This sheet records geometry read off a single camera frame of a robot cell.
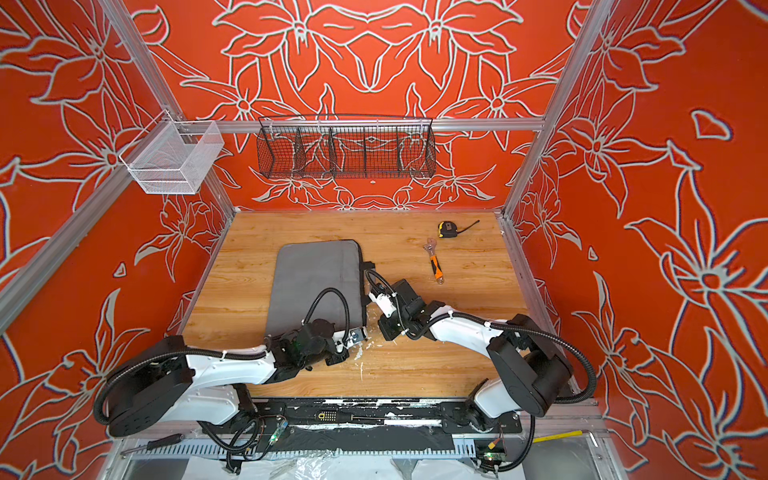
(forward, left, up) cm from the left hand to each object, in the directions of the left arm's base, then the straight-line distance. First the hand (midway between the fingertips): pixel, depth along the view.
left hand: (354, 330), depth 84 cm
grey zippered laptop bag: (+17, +15, -2) cm, 23 cm away
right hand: (+4, -7, 0) cm, 8 cm away
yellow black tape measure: (+42, -31, 0) cm, 52 cm away
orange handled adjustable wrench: (+23, -26, -3) cm, 35 cm away
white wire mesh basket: (+41, +61, +29) cm, 79 cm away
